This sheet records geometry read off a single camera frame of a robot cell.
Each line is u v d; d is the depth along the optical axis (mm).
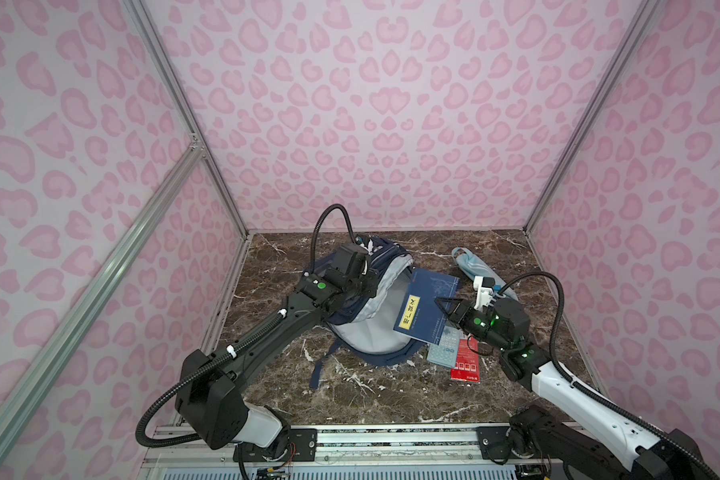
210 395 399
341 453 722
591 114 862
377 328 918
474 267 1040
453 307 746
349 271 595
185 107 841
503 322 594
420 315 775
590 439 516
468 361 858
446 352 862
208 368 418
